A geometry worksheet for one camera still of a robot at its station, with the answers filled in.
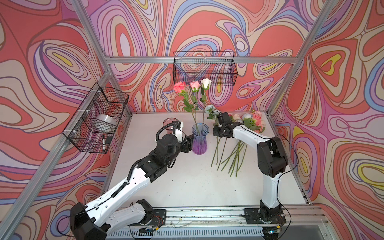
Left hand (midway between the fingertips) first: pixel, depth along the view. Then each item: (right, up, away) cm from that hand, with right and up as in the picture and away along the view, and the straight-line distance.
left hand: (190, 133), depth 71 cm
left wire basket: (-47, +3, +1) cm, 47 cm away
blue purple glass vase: (+6, 0, +16) cm, 17 cm away
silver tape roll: (-41, +7, +3) cm, 42 cm away
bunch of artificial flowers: (+45, +7, +33) cm, 56 cm away
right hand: (+18, -2, +28) cm, 34 cm away
